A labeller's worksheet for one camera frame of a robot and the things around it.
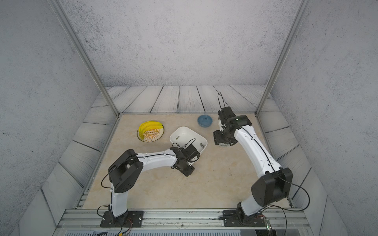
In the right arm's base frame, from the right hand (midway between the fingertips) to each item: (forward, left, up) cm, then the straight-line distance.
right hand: (222, 139), depth 79 cm
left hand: (-10, +17, -21) cm, 28 cm away
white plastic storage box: (+16, +24, -20) cm, 35 cm away
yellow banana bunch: (+18, +47, -20) cm, 54 cm away
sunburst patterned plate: (+18, +47, -20) cm, 54 cm away
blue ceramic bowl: (+31, +8, -19) cm, 37 cm away
